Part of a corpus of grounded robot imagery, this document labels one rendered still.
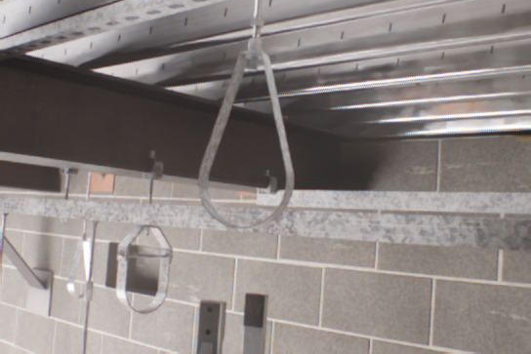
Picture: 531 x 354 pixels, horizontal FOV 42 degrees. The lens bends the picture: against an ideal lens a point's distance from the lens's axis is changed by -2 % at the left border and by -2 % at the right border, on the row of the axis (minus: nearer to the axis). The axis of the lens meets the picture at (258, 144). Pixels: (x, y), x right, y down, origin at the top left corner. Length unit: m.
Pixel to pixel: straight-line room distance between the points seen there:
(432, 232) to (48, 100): 0.94
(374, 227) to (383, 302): 1.15
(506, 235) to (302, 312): 1.50
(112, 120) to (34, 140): 0.21
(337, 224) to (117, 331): 2.16
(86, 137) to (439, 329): 1.12
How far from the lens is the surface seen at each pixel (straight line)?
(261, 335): 0.88
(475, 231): 0.97
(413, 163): 2.15
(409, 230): 1.02
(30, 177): 3.65
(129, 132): 1.72
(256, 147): 2.01
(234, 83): 0.84
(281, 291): 2.44
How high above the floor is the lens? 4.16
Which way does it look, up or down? 7 degrees up
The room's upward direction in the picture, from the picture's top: 4 degrees clockwise
